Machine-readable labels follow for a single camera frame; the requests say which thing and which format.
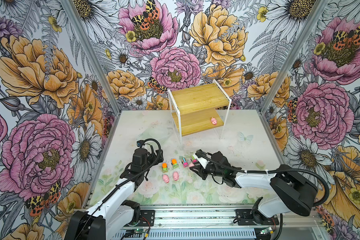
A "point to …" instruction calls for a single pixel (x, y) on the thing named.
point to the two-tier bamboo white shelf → (198, 108)
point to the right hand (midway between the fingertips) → (193, 169)
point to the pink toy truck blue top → (185, 163)
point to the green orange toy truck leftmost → (164, 167)
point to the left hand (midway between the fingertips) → (155, 157)
